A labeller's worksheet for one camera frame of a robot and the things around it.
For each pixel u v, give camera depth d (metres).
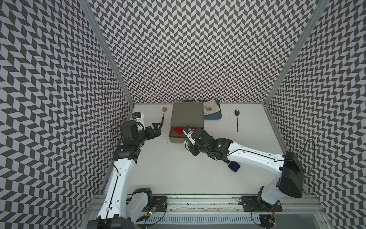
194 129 0.66
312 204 0.76
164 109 1.13
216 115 1.08
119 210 0.39
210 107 1.16
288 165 0.48
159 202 0.72
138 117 0.65
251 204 0.74
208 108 1.15
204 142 0.57
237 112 1.12
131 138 0.55
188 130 0.66
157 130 0.68
